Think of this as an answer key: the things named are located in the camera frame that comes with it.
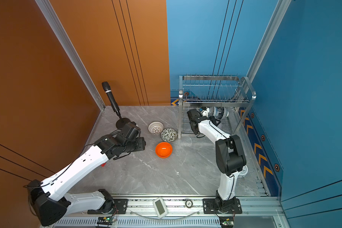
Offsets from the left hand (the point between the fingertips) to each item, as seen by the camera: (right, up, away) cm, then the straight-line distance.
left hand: (144, 141), depth 77 cm
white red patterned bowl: (+2, +6, +28) cm, 29 cm away
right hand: (+45, +10, +11) cm, 48 cm away
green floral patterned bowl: (+12, +1, +22) cm, 26 cm away
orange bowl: (+9, -8, +15) cm, 20 cm away
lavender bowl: (+37, +17, +8) cm, 42 cm away
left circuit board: (-18, -39, -7) cm, 43 cm away
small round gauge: (+24, -30, -8) cm, 39 cm away
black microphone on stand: (-24, +10, +31) cm, 40 cm away
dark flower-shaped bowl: (+54, +16, +25) cm, 62 cm away
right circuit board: (+43, -39, -7) cm, 58 cm away
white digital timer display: (+10, -33, -6) cm, 34 cm away
